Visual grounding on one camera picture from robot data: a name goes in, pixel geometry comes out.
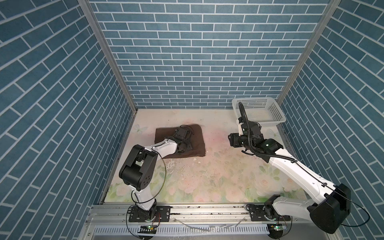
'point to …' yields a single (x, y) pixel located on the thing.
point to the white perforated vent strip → (184, 229)
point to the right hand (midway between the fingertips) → (231, 134)
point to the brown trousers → (198, 149)
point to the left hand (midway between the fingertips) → (190, 147)
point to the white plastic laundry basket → (265, 110)
